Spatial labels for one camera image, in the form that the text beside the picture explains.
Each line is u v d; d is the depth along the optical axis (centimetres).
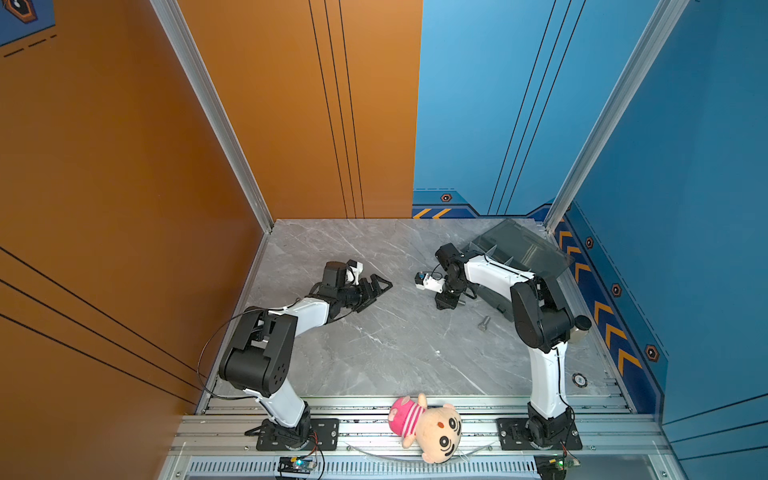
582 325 82
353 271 89
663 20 70
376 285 83
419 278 89
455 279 76
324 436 74
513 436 72
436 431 67
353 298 81
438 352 87
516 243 116
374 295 81
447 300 87
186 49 75
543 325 54
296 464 71
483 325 91
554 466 70
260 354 47
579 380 83
